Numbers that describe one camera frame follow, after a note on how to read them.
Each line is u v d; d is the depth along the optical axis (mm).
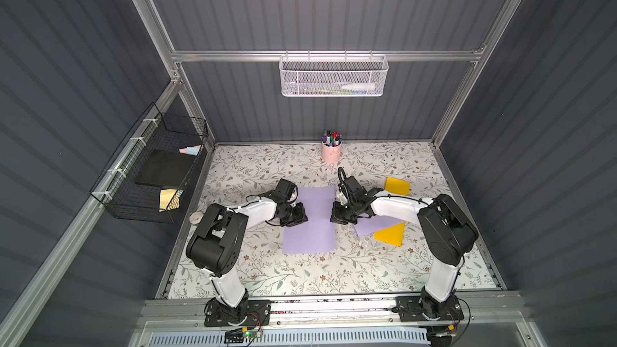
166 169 727
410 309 734
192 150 815
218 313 710
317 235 898
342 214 826
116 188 618
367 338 771
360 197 742
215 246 482
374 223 892
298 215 837
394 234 908
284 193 772
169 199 608
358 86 885
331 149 1051
